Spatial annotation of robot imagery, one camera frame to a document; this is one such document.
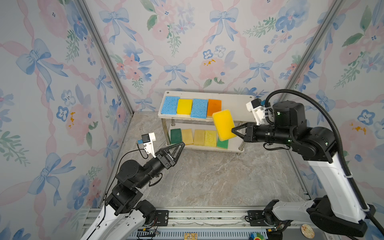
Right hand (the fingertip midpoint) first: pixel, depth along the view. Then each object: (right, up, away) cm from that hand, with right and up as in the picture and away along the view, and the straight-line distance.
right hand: (232, 129), depth 56 cm
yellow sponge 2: (-11, -6, +40) cm, 42 cm away
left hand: (-19, -6, -1) cm, 20 cm away
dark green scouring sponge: (-26, -5, +40) cm, 48 cm away
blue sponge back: (-27, +12, +19) cm, 35 cm away
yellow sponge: (-18, -5, +39) cm, 43 cm away
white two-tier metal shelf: (-17, +5, +16) cm, 24 cm away
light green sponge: (+4, -10, +37) cm, 38 cm away
